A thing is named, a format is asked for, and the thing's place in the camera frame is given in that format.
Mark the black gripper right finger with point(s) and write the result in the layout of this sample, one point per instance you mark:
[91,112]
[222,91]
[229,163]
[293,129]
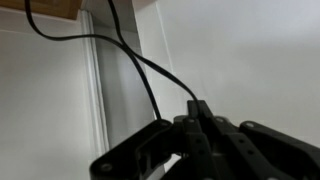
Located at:
[283,153]

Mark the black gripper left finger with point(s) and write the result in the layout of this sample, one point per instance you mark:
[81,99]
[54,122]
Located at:
[116,163]

